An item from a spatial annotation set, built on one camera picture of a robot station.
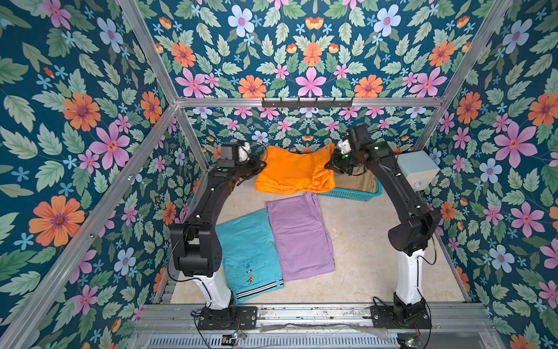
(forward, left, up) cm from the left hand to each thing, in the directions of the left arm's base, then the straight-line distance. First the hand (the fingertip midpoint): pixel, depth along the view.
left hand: (264, 160), depth 85 cm
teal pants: (-28, +8, -25) cm, 39 cm away
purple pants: (-23, -13, -26) cm, 38 cm away
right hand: (-4, -23, 0) cm, 24 cm away
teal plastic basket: (-4, -40, -22) cm, 46 cm away
